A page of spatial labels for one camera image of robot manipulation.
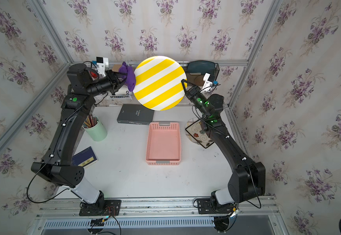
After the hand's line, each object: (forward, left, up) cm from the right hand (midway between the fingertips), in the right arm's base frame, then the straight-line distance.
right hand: (181, 82), depth 64 cm
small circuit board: (-48, +40, -48) cm, 79 cm away
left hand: (-1, +20, +3) cm, 20 cm away
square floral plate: (-4, -13, -47) cm, 49 cm away
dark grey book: (+19, +33, -44) cm, 58 cm away
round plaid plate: (+13, -8, -47) cm, 50 cm away
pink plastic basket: (-4, +10, -49) cm, 50 cm away
